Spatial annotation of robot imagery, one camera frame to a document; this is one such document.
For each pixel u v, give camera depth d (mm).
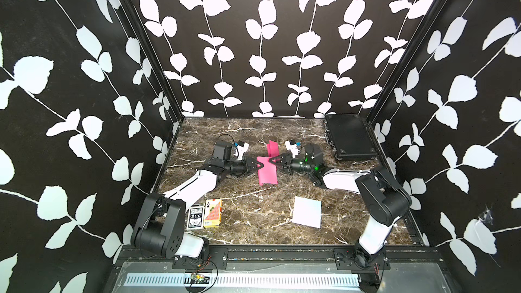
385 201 486
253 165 781
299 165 780
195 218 819
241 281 701
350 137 1211
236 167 746
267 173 820
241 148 817
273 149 1061
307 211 859
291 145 855
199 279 708
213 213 837
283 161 796
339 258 735
